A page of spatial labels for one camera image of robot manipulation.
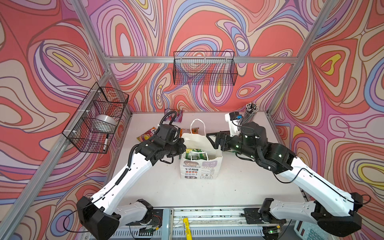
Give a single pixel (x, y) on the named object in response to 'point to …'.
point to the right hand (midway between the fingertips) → (215, 138)
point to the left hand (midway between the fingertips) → (189, 146)
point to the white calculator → (307, 230)
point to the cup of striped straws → (251, 108)
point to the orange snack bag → (194, 131)
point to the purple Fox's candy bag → (170, 116)
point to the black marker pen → (106, 142)
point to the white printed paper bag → (200, 169)
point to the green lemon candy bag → (195, 156)
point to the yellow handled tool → (188, 235)
